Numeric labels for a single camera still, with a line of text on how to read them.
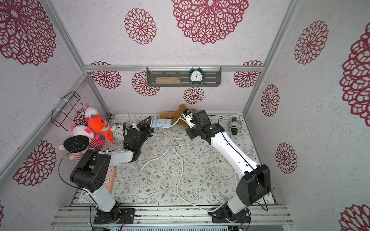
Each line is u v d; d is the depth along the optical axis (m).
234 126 1.06
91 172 0.48
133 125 0.85
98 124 0.87
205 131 0.56
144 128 0.80
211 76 0.95
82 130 0.83
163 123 0.81
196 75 0.90
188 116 0.70
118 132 0.99
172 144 1.01
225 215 0.68
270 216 0.76
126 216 0.74
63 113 0.75
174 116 1.09
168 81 0.88
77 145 0.76
